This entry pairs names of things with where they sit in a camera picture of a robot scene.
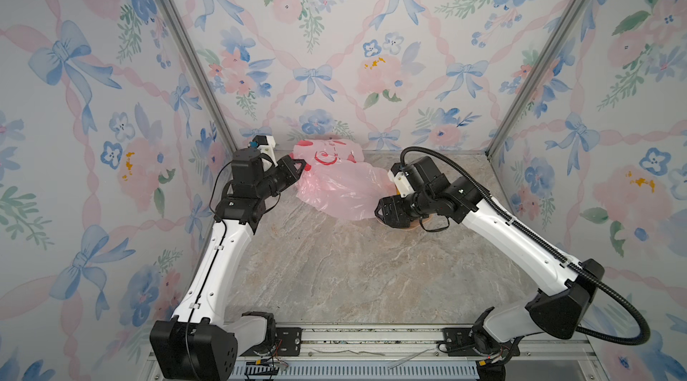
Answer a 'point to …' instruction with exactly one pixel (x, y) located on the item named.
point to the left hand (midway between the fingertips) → (307, 160)
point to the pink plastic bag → (338, 181)
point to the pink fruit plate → (415, 223)
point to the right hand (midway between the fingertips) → (390, 208)
